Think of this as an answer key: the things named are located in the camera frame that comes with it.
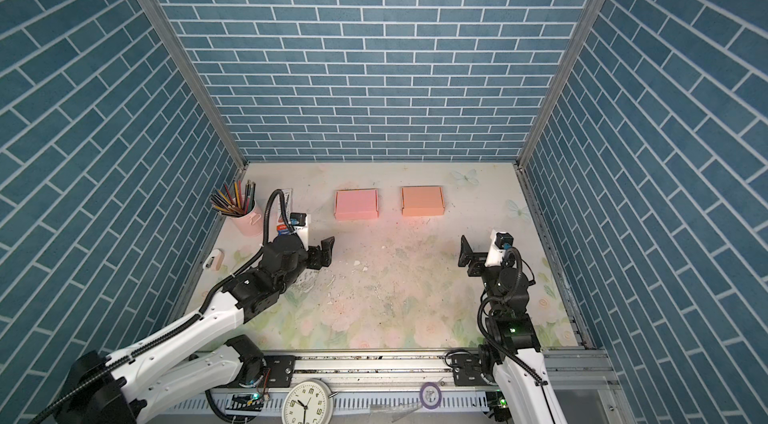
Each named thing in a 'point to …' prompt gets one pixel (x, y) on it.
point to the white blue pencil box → (282, 226)
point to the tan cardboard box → (422, 201)
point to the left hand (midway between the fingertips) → (324, 238)
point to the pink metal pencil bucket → (251, 224)
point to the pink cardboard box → (356, 204)
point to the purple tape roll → (427, 406)
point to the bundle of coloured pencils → (234, 204)
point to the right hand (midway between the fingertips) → (478, 235)
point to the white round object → (214, 260)
